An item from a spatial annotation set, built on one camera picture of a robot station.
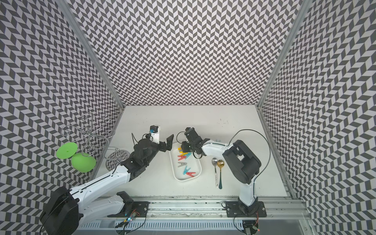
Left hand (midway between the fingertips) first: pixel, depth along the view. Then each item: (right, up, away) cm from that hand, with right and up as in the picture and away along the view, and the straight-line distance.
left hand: (165, 134), depth 80 cm
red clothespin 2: (+14, -23, +4) cm, 27 cm away
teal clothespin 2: (+11, -22, +5) cm, 25 cm away
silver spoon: (+28, -18, +8) cm, 34 cm away
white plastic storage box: (+15, -18, +10) cm, 25 cm away
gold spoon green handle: (+31, -18, +7) cm, 37 cm away
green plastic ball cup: (-32, -11, -17) cm, 38 cm away
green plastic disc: (-36, -4, -22) cm, 42 cm away
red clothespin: (+8, -16, +11) cm, 21 cm away
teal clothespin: (+12, -14, +11) cm, 21 cm away
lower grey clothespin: (+8, -18, +7) cm, 21 cm away
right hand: (+9, -10, +12) cm, 18 cm away
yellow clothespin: (+9, -13, +11) cm, 19 cm away
